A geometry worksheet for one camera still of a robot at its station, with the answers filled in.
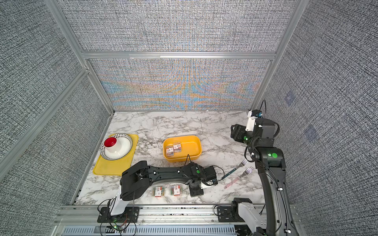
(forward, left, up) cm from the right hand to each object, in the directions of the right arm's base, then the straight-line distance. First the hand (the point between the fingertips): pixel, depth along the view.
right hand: (240, 124), depth 67 cm
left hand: (-20, +18, -32) cm, 42 cm away
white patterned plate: (+8, +65, -33) cm, 73 cm away
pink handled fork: (-10, -12, -33) cm, 37 cm away
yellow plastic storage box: (+8, +22, -33) cm, 40 cm away
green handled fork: (-5, -9, -33) cm, 34 cm away
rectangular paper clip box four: (+3, +36, -32) cm, 48 cm away
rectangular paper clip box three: (-21, +30, -32) cm, 48 cm away
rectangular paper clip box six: (+5, +31, -31) cm, 44 cm away
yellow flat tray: (-7, +74, -33) cm, 81 cm away
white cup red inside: (+7, +74, -30) cm, 80 cm away
